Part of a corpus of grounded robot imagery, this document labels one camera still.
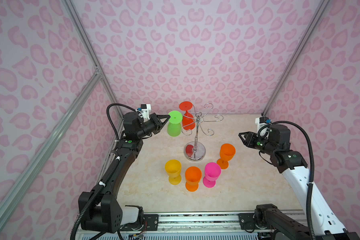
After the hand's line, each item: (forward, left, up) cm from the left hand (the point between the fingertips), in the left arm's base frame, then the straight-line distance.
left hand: (171, 114), depth 70 cm
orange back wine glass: (-20, -10, -25) cm, 34 cm away
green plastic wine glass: (-2, -2, -4) cm, 5 cm away
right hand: (-7, -34, -7) cm, 35 cm away
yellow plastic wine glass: (-15, 0, -26) cm, 30 cm away
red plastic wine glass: (+8, -8, -13) cm, 18 cm away
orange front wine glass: (-9, -29, -22) cm, 38 cm away
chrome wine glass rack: (+2, -13, -36) cm, 39 cm away
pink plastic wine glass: (-18, -20, -24) cm, 36 cm away
